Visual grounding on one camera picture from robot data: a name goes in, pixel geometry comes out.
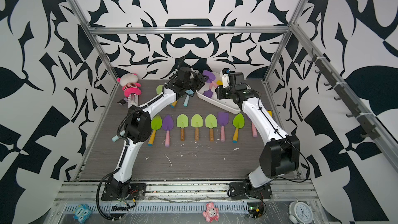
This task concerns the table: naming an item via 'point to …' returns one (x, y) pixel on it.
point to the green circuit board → (255, 209)
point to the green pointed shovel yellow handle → (238, 122)
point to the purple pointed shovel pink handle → (255, 133)
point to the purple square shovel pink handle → (223, 120)
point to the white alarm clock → (300, 212)
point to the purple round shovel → (168, 124)
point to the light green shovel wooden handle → (211, 122)
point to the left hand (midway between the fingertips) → (207, 75)
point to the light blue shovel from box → (115, 138)
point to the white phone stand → (132, 100)
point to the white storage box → (228, 102)
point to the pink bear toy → (211, 213)
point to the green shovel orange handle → (159, 89)
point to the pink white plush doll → (128, 82)
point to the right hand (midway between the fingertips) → (217, 86)
